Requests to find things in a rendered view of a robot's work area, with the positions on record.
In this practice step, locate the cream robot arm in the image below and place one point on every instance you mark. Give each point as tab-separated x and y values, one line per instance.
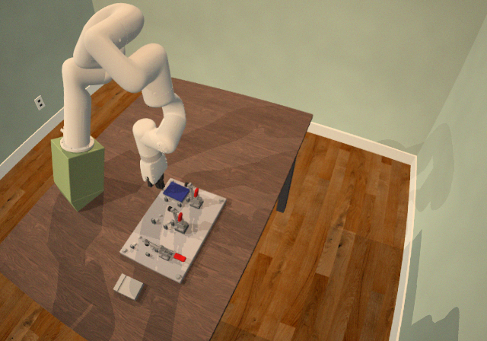
97	60

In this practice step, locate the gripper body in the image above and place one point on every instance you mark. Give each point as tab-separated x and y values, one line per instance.
153	170

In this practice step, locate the toggle clamp with red handle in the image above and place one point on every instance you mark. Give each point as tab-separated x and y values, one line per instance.
164	255
178	226

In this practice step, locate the blue flat plate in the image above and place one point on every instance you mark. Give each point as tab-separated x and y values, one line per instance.
176	192

